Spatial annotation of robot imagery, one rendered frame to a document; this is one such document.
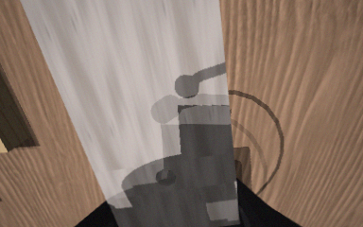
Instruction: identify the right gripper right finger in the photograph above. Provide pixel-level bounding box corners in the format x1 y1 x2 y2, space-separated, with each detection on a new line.
236 178 302 227

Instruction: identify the light wooden plank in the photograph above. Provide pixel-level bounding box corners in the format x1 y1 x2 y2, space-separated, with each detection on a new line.
0 73 31 153

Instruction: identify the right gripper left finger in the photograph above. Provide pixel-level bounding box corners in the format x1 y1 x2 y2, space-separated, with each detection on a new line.
75 201 118 227

